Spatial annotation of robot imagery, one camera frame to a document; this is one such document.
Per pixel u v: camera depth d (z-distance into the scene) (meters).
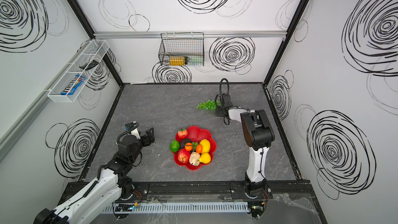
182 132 0.86
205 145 0.83
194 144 0.83
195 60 0.88
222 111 0.77
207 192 0.75
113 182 0.56
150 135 0.75
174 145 0.81
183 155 0.77
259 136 0.53
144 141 0.73
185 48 0.99
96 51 0.91
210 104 1.03
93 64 0.81
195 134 0.91
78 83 0.72
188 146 0.79
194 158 0.77
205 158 0.77
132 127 0.70
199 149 0.80
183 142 0.85
